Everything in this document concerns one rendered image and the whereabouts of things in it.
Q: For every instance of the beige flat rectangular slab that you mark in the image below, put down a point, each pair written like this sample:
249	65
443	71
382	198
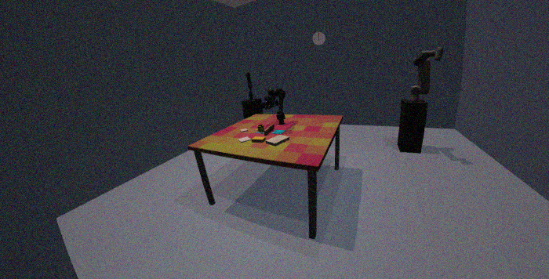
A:
277	140

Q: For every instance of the yellow flat block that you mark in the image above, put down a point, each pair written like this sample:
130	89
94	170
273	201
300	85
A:
258	139

